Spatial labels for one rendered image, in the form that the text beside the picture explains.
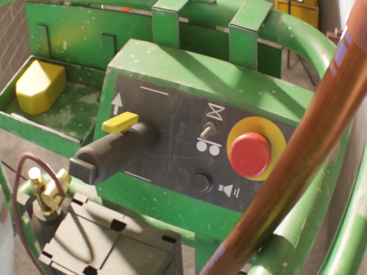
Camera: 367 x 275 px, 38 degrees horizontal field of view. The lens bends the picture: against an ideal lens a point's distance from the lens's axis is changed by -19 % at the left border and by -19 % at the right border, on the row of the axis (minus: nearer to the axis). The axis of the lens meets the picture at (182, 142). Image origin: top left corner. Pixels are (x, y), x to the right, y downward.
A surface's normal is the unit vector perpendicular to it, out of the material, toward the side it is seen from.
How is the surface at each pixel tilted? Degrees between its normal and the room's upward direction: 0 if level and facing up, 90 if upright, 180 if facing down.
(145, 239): 0
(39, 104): 90
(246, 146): 57
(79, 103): 0
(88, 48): 90
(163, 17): 90
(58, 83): 90
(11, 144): 0
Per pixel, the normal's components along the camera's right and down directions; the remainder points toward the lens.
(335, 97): -0.68, 0.50
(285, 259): 0.11, -0.61
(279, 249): -0.17, -0.70
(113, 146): 0.67, -0.61
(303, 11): -0.15, 0.74
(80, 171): -0.36, 0.22
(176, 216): -0.41, 0.69
